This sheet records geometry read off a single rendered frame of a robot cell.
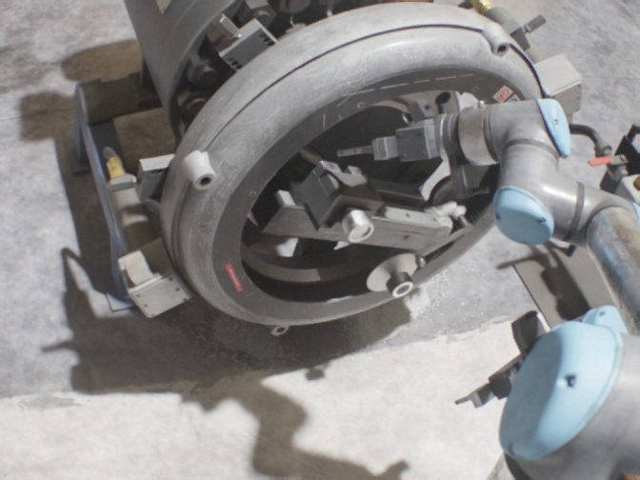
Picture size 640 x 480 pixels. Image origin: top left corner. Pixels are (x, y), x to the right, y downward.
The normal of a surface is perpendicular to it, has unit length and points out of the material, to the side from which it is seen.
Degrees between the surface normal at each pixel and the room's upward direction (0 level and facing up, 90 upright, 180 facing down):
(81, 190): 0
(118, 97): 0
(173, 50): 72
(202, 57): 19
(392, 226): 90
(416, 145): 67
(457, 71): 90
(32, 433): 0
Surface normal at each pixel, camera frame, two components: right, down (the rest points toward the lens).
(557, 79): -0.17, -0.52
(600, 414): -0.01, 0.06
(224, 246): 0.41, 0.73
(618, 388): 0.08, -0.28
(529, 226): -0.33, 0.81
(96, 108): 0.19, -0.65
